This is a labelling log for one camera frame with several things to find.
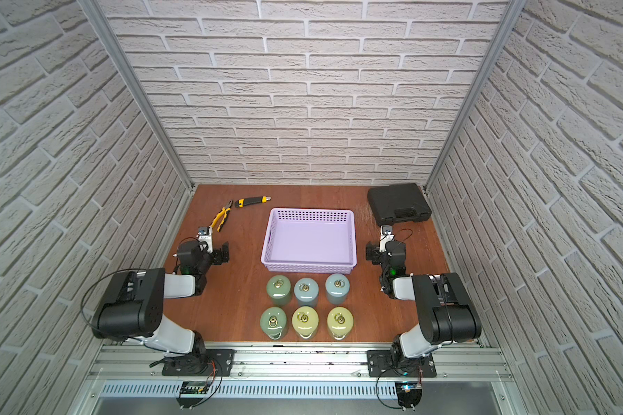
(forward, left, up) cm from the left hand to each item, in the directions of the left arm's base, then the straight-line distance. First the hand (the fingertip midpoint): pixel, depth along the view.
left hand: (216, 237), depth 95 cm
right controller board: (-48, -64, -6) cm, 80 cm away
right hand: (-2, -64, +1) cm, 64 cm away
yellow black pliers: (+18, +1, -5) cm, 19 cm away
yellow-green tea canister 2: (-31, -44, +3) cm, 54 cm away
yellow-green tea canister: (-31, -34, +3) cm, 46 cm away
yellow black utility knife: (+23, -9, -5) cm, 25 cm away
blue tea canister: (-21, -34, +3) cm, 40 cm away
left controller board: (-47, -2, -9) cm, 48 cm away
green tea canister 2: (-31, -25, +3) cm, 40 cm away
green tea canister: (-21, -26, +3) cm, 33 cm away
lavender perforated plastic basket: (+3, -35, -7) cm, 36 cm away
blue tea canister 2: (-21, -44, +3) cm, 49 cm away
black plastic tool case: (+19, -73, 0) cm, 76 cm away
